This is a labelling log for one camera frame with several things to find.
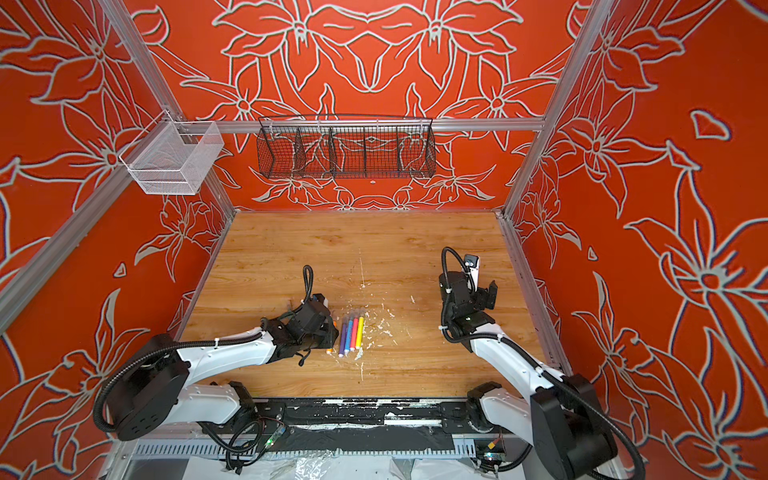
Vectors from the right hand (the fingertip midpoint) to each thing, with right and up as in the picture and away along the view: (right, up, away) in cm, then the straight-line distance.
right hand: (472, 276), depth 83 cm
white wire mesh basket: (-92, +37, +9) cm, 99 cm away
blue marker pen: (-36, -18, +2) cm, 40 cm away
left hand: (-39, -17, +3) cm, 43 cm away
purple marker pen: (-37, -19, +2) cm, 42 cm away
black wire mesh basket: (-38, +42, +17) cm, 59 cm away
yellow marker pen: (-32, -17, +4) cm, 37 cm away
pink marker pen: (-34, -17, +4) cm, 38 cm away
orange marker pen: (-41, -22, 0) cm, 46 cm away
